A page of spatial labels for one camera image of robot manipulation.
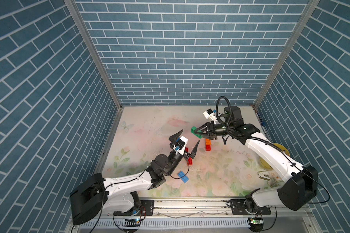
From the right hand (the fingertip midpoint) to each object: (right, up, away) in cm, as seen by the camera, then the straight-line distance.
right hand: (197, 134), depth 69 cm
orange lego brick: (+10, -8, +27) cm, 30 cm away
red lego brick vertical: (-3, -19, +21) cm, 28 cm away
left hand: (-2, -1, -1) cm, 2 cm away
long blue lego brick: (-6, -27, +13) cm, 31 cm away
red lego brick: (+10, -12, +27) cm, 31 cm away
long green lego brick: (-3, +2, +1) cm, 3 cm away
